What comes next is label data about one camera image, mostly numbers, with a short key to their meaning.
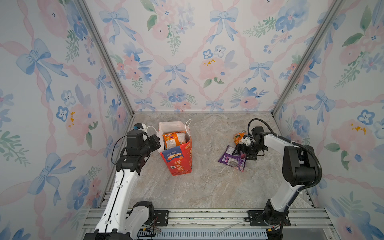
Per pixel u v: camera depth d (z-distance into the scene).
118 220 0.40
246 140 0.92
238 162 0.90
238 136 1.02
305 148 0.48
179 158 0.76
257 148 0.80
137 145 0.55
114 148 0.59
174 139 0.80
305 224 0.76
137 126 0.66
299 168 0.50
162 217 0.75
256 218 0.73
